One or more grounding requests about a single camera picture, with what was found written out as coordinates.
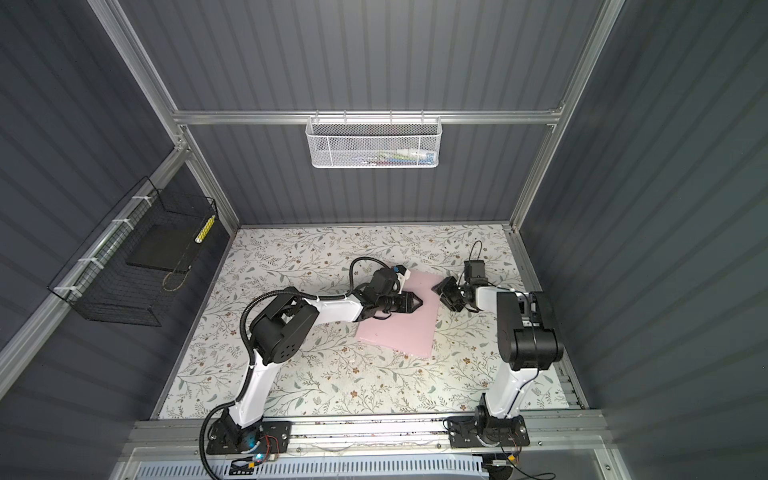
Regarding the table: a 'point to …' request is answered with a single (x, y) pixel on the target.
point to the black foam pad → (167, 247)
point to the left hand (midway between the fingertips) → (420, 301)
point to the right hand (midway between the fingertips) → (439, 293)
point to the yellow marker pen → (206, 227)
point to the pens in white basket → (398, 157)
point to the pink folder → (408, 333)
